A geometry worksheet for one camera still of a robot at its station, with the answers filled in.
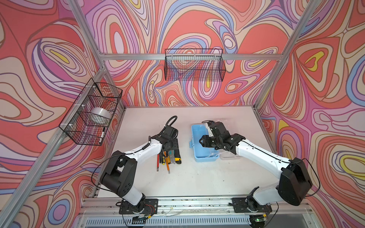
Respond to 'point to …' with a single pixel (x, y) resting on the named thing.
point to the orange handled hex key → (167, 163)
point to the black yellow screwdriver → (163, 160)
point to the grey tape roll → (99, 116)
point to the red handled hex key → (158, 162)
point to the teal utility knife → (171, 153)
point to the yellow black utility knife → (177, 157)
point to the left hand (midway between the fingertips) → (175, 143)
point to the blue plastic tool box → (202, 154)
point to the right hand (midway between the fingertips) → (203, 144)
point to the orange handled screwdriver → (168, 159)
